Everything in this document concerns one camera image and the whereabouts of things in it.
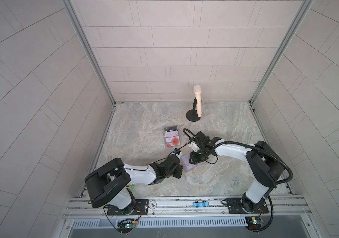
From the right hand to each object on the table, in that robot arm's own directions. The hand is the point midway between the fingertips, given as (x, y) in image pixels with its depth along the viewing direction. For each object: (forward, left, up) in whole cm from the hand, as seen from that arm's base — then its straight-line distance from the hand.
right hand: (190, 161), depth 87 cm
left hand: (-4, +4, -1) cm, 6 cm away
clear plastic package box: (+14, +10, +6) cm, 18 cm away
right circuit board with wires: (-31, -26, -1) cm, 40 cm away
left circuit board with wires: (-29, +32, +4) cm, 44 cm away
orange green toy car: (-12, +32, +3) cm, 35 cm away
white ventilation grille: (-28, +16, +1) cm, 33 cm away
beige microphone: (+32, -7, +28) cm, 43 cm away
